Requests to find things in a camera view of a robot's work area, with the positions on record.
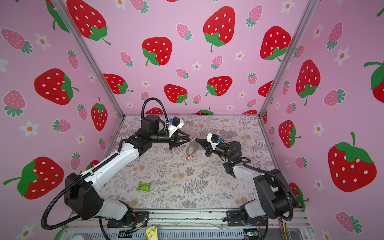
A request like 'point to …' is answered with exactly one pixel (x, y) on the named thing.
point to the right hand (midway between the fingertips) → (196, 139)
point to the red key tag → (189, 157)
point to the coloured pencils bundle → (285, 230)
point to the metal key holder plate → (193, 144)
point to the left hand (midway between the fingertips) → (188, 137)
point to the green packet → (144, 186)
